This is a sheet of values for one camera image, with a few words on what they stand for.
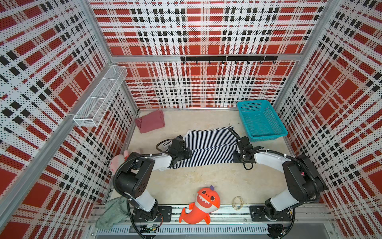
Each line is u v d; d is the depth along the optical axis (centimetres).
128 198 50
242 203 77
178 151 76
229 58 89
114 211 74
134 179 46
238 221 72
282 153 52
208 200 70
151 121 111
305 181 45
